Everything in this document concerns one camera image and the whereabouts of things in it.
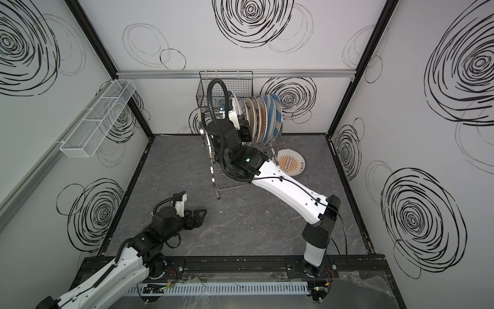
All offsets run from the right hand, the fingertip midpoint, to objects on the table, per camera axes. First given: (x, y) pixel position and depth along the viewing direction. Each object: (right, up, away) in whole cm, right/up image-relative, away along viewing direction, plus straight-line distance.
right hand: (240, 114), depth 65 cm
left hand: (-18, -39, +18) cm, 46 cm away
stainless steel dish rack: (+12, -9, +10) cm, 18 cm away
